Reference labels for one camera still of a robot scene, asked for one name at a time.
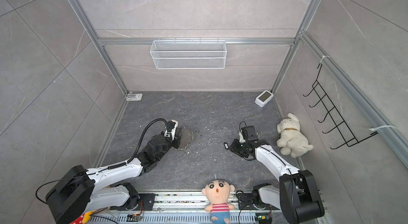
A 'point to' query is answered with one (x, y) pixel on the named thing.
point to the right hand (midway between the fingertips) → (232, 148)
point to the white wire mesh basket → (188, 54)
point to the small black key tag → (226, 146)
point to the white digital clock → (263, 98)
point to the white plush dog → (292, 141)
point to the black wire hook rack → (349, 138)
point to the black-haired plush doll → (218, 192)
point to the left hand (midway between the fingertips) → (182, 126)
